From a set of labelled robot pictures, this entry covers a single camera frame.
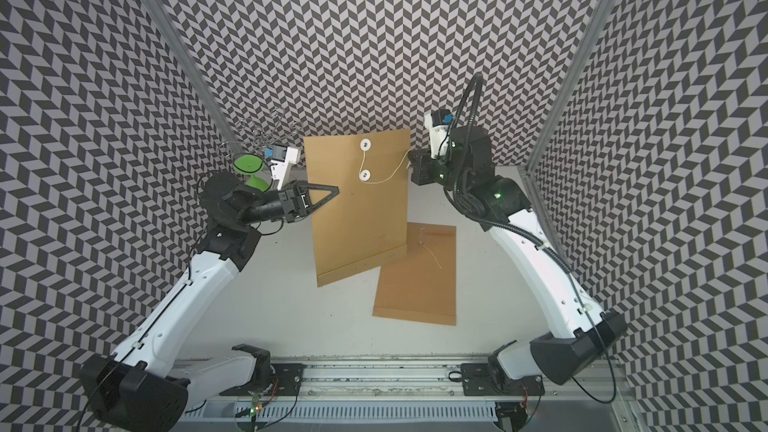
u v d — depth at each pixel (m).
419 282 0.91
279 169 0.56
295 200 0.55
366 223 0.63
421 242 0.97
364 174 0.60
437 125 0.54
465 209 0.47
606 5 0.73
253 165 0.73
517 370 0.62
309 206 0.57
